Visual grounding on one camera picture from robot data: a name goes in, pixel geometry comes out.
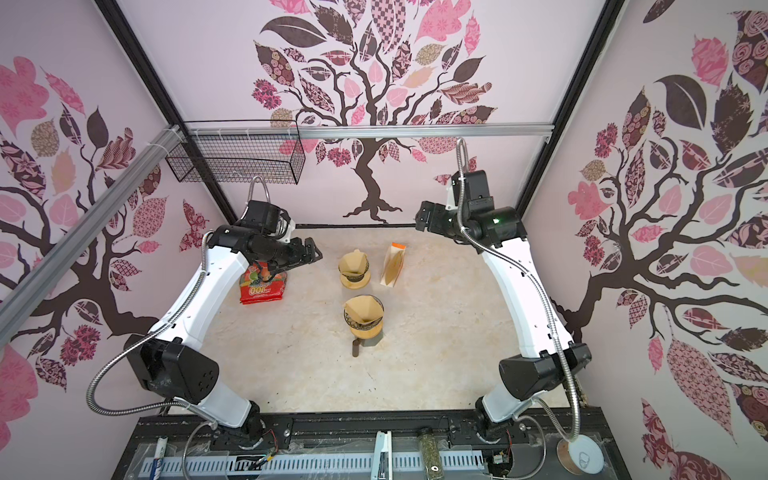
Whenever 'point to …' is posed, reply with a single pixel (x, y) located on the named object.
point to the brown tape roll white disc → (584, 455)
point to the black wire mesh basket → (239, 152)
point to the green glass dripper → (353, 273)
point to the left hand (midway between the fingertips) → (307, 263)
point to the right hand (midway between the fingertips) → (433, 215)
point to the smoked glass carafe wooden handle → (365, 343)
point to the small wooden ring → (355, 285)
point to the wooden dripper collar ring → (370, 332)
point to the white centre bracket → (383, 443)
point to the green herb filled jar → (431, 459)
